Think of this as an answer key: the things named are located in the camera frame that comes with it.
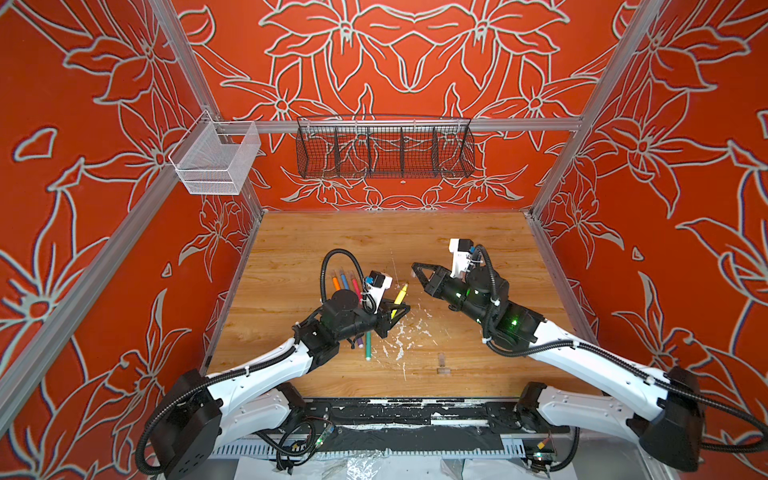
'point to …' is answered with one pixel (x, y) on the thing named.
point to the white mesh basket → (215, 157)
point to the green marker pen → (368, 346)
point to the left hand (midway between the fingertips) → (407, 306)
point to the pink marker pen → (357, 290)
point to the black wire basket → (384, 147)
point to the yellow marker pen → (399, 299)
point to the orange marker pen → (336, 284)
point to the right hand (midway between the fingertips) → (408, 267)
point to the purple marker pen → (360, 343)
